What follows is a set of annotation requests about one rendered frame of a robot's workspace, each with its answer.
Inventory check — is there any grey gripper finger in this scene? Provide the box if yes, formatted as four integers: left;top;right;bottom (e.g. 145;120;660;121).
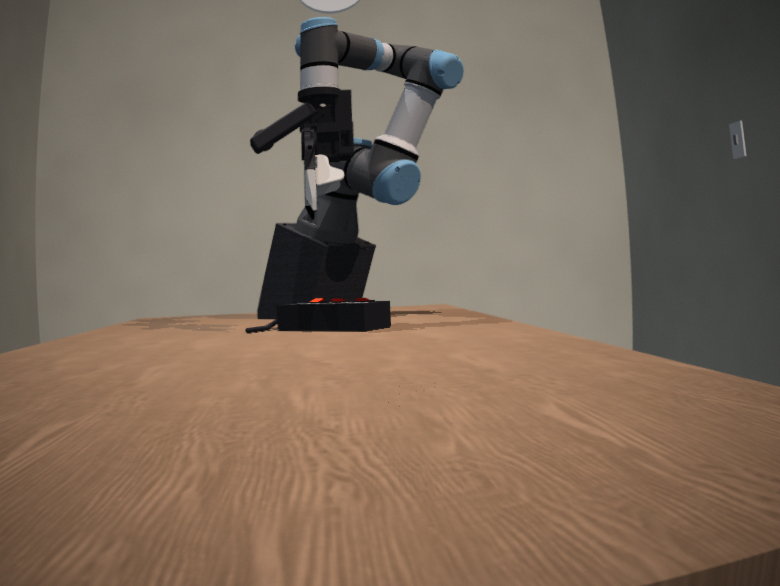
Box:
304;132;344;211
304;165;340;219

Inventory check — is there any black power strip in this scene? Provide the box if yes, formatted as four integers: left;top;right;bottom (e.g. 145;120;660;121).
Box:
245;298;390;333

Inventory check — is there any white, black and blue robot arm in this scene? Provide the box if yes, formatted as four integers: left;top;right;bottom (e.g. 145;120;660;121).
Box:
250;17;464;244

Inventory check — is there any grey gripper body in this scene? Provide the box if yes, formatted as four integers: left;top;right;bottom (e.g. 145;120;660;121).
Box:
298;87;354;162

